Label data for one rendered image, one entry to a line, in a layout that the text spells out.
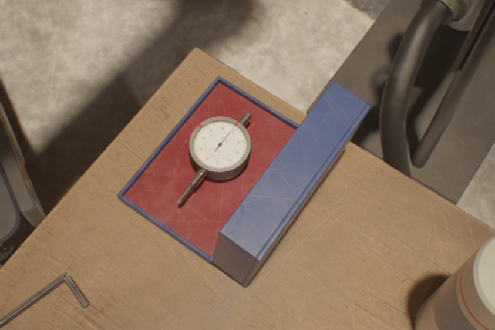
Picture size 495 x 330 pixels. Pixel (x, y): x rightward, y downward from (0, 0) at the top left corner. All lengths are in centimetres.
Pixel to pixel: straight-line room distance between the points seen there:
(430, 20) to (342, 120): 27
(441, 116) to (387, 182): 39
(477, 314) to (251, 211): 17
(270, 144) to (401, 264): 17
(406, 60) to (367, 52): 51
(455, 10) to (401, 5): 55
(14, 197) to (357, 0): 79
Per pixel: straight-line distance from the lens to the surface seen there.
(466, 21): 105
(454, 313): 52
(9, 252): 112
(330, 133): 55
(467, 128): 126
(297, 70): 127
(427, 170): 121
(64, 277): 64
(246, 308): 62
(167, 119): 69
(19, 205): 85
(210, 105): 69
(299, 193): 53
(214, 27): 132
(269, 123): 68
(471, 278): 48
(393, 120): 80
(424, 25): 80
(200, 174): 63
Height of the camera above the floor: 108
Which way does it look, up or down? 64 degrees down
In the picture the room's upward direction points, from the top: straight up
